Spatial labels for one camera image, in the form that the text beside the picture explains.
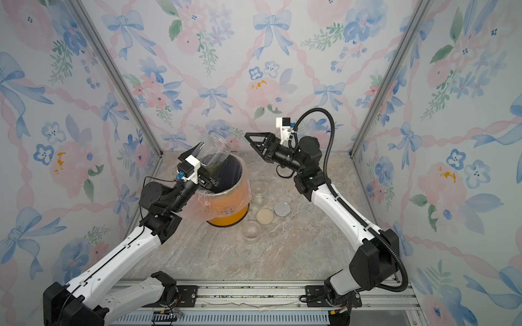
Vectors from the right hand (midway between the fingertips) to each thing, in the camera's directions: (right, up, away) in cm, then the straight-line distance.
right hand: (249, 140), depth 63 cm
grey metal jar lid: (+13, -27, +35) cm, 46 cm away
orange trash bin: (-7, -28, +21) cm, 35 cm away
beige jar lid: (+5, -30, +30) cm, 43 cm away
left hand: (-10, -4, -3) cm, 11 cm away
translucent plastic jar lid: (+23, -31, +32) cm, 50 cm away
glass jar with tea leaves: (+2, -19, +28) cm, 34 cm away
